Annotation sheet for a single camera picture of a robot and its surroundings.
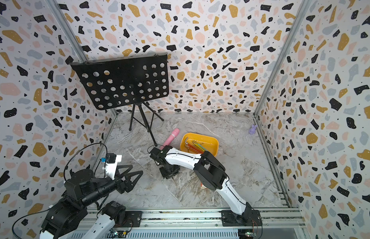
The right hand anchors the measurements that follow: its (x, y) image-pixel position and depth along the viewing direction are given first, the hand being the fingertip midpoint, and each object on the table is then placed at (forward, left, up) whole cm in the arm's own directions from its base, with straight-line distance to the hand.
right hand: (169, 176), depth 89 cm
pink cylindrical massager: (+31, 0, +4) cm, 31 cm away
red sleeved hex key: (+20, -13, +2) cm, 24 cm away
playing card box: (-6, -20, +1) cm, 21 cm away
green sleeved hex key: (+21, -18, +2) cm, 28 cm away
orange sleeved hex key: (+19, -13, +1) cm, 23 cm away
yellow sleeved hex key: (+21, -17, +2) cm, 27 cm away
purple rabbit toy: (+35, -56, +3) cm, 66 cm away
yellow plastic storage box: (+22, -25, +2) cm, 34 cm away
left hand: (-9, +8, +29) cm, 31 cm away
